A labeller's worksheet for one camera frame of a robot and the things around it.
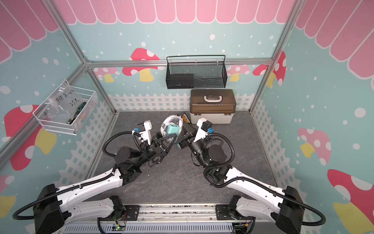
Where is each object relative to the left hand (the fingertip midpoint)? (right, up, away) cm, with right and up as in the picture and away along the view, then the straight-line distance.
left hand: (178, 135), depth 57 cm
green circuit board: (-33, -47, +15) cm, 59 cm away
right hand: (+1, +5, +2) cm, 5 cm away
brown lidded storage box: (+22, +17, +37) cm, 46 cm away
